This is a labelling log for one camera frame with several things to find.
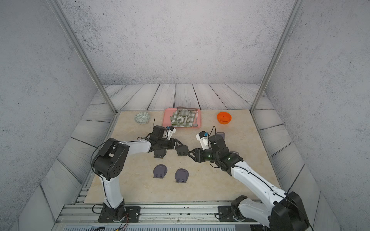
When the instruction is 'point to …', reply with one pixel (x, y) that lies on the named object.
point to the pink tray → (167, 123)
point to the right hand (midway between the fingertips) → (191, 153)
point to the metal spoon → (196, 125)
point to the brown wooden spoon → (190, 109)
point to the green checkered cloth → (174, 123)
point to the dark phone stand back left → (159, 153)
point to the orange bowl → (224, 118)
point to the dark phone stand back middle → (182, 150)
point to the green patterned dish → (141, 118)
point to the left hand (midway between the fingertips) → (182, 145)
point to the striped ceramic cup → (184, 116)
